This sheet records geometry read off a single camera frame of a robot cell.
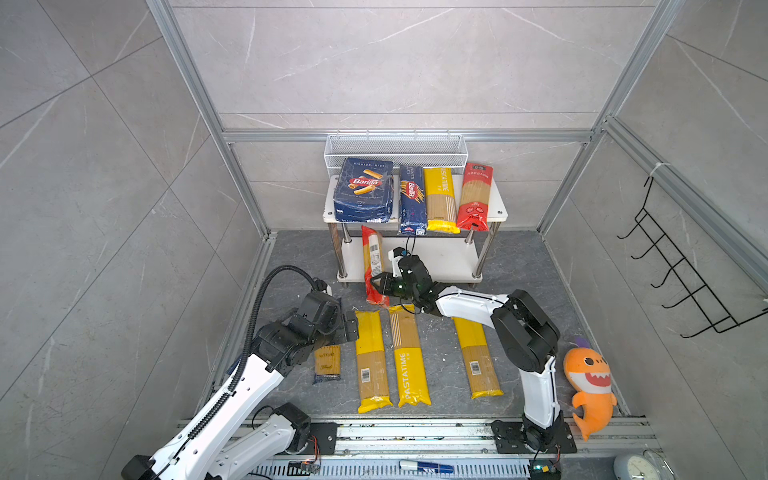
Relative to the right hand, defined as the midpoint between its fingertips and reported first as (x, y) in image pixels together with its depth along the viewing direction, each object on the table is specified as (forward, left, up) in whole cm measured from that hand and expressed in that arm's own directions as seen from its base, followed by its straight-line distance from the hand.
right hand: (371, 279), depth 91 cm
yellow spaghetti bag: (-30, -1, -10) cm, 32 cm away
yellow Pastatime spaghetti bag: (-27, -11, -10) cm, 31 cm away
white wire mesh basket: (+36, -21, +22) cm, 47 cm away
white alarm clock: (-48, -65, -9) cm, 81 cm away
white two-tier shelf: (+12, -29, -6) cm, 32 cm away
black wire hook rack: (-26, -73, +20) cm, 80 cm away
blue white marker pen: (-47, -10, -10) cm, 49 cm away
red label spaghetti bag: (+3, -1, +4) cm, 5 cm away
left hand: (-17, +6, +8) cm, 20 cm away
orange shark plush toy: (-29, -57, -4) cm, 64 cm away
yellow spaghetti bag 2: (-27, -31, -9) cm, 42 cm away
